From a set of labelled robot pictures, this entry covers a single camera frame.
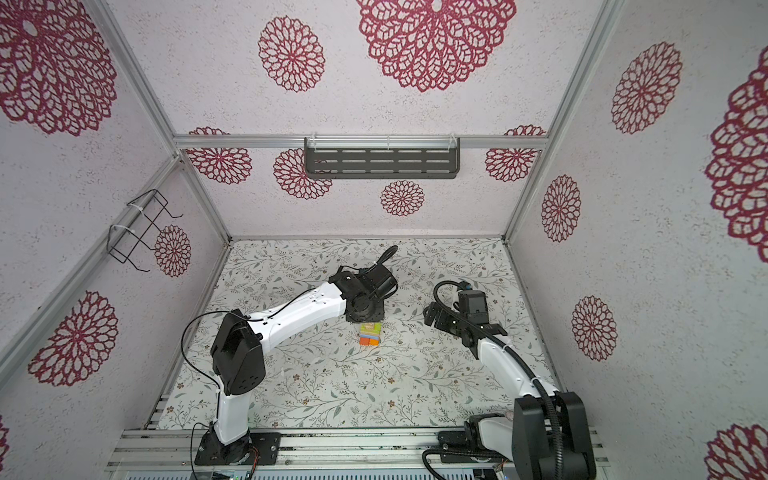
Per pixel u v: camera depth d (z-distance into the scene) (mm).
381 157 965
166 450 747
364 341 917
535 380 455
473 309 673
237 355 481
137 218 774
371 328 883
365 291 616
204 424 659
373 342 917
